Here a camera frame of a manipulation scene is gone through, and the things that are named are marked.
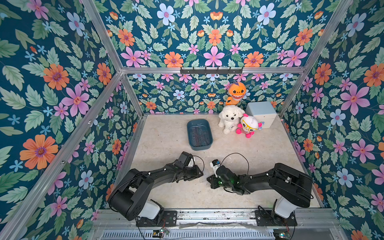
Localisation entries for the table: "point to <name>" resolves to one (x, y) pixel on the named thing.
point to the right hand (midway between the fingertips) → (207, 179)
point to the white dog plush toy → (229, 116)
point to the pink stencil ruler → (197, 136)
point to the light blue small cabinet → (263, 111)
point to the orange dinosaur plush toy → (237, 90)
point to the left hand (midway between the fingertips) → (203, 173)
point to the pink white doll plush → (248, 125)
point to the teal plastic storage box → (200, 134)
